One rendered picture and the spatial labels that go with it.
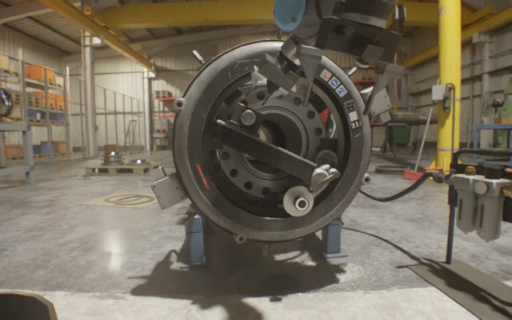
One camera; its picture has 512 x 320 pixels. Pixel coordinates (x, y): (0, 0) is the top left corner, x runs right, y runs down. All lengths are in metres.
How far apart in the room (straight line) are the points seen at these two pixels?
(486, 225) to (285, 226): 0.76
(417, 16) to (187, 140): 14.17
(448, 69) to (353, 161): 3.63
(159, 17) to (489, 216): 13.06
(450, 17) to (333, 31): 4.30
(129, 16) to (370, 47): 13.60
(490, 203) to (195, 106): 1.12
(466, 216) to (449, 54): 3.47
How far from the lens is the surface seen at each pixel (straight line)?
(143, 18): 13.60
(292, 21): 0.66
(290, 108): 1.05
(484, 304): 1.31
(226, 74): 0.91
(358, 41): 0.47
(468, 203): 1.31
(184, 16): 13.03
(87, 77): 13.45
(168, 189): 0.96
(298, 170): 0.91
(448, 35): 4.64
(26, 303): 0.60
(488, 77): 15.42
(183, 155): 0.90
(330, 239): 1.43
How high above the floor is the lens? 0.62
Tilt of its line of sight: 5 degrees down
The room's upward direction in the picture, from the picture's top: 1 degrees counter-clockwise
